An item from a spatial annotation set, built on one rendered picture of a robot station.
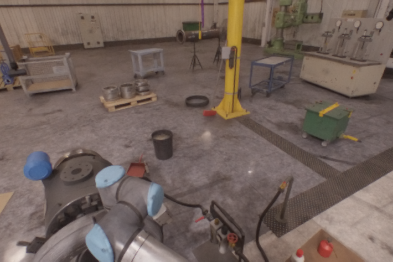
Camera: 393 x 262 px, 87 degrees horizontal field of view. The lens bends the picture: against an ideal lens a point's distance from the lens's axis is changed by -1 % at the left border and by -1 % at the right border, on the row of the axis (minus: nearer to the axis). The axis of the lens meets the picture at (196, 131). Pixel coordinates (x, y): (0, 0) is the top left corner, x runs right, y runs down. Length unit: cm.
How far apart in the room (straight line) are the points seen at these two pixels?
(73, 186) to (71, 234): 48
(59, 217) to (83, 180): 26
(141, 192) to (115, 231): 12
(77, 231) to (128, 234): 74
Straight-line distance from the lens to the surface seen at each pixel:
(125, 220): 60
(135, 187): 66
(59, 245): 132
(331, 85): 666
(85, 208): 132
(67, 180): 171
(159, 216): 144
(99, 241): 57
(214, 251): 221
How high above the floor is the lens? 190
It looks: 29 degrees down
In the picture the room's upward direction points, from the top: 1 degrees counter-clockwise
